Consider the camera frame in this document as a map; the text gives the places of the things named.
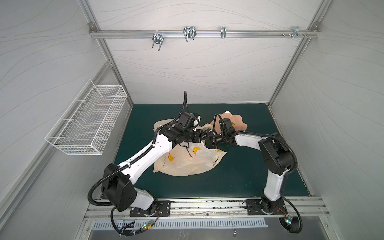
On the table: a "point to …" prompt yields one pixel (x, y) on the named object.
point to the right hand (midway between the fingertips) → (201, 142)
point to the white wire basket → (83, 128)
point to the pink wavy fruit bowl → (237, 120)
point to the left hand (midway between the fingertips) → (204, 134)
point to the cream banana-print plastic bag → (183, 159)
